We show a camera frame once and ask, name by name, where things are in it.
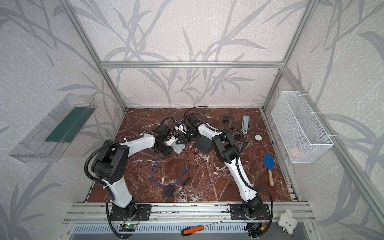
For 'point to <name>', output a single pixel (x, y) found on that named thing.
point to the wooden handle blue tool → (269, 162)
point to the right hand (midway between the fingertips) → (178, 139)
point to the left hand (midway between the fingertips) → (170, 145)
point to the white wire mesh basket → (304, 137)
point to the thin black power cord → (188, 179)
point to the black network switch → (203, 144)
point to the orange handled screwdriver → (189, 230)
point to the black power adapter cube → (169, 190)
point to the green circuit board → (128, 227)
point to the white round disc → (258, 137)
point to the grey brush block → (245, 126)
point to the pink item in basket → (294, 151)
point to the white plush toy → (286, 220)
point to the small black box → (226, 119)
